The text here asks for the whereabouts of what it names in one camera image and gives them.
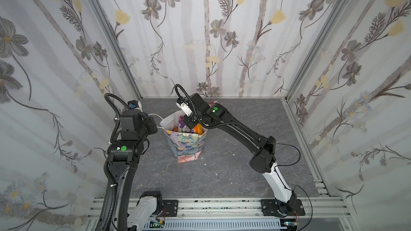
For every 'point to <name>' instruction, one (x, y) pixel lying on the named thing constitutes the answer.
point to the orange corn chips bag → (175, 129)
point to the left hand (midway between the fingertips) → (150, 118)
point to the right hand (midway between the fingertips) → (187, 114)
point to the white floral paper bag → (187, 146)
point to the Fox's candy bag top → (211, 102)
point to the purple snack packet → (183, 127)
